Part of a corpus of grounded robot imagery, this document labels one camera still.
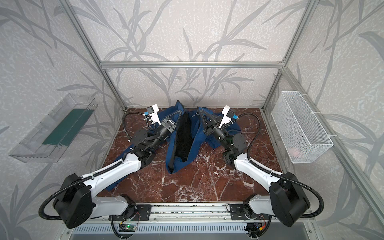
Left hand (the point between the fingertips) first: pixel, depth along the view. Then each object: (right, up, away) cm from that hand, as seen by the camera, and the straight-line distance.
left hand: (184, 109), depth 63 cm
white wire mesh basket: (+50, -12, -3) cm, 51 cm away
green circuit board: (-27, -56, +8) cm, 63 cm away
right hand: (+8, +1, -2) cm, 8 cm away
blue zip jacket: (-1, -15, +37) cm, 40 cm away
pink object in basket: (+53, -21, +9) cm, 58 cm away
